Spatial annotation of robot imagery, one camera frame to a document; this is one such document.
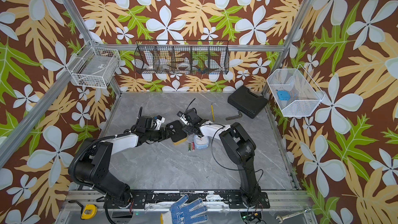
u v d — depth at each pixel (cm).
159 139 82
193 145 91
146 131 75
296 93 84
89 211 69
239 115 107
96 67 86
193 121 77
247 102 111
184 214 70
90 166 46
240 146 53
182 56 96
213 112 108
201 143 90
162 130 82
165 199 75
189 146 91
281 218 69
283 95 83
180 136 95
